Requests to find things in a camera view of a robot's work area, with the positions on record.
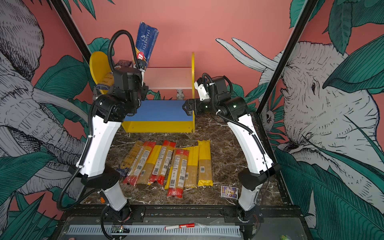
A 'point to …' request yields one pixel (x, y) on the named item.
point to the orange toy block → (102, 201)
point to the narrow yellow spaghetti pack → (168, 178)
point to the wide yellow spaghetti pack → (192, 174)
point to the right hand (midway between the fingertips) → (189, 103)
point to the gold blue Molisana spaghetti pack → (127, 162)
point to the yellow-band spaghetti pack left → (146, 176)
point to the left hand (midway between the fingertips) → (132, 80)
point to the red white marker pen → (187, 225)
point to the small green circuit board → (120, 229)
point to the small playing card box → (229, 192)
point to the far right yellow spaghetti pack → (205, 176)
